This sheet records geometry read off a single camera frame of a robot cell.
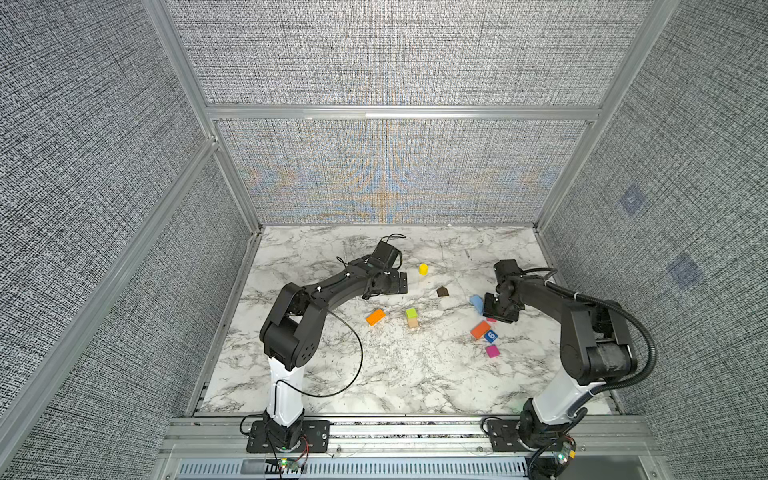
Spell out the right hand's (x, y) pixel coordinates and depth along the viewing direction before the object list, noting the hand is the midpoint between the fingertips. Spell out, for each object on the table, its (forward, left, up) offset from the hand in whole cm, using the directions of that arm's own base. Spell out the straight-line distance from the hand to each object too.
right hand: (491, 312), depth 96 cm
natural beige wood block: (-4, +25, +1) cm, 26 cm away
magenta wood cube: (-13, +2, 0) cm, 13 cm away
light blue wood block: (+3, +4, +1) cm, 5 cm away
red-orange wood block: (-6, +5, 0) cm, 8 cm away
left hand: (+6, +31, +6) cm, 32 cm away
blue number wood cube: (-9, +2, +1) cm, 9 cm away
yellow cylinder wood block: (+16, +20, +2) cm, 26 cm away
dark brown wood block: (+8, +15, +1) cm, 17 cm away
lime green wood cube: (-1, +26, +2) cm, 26 cm away
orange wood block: (-2, +37, +1) cm, 37 cm away
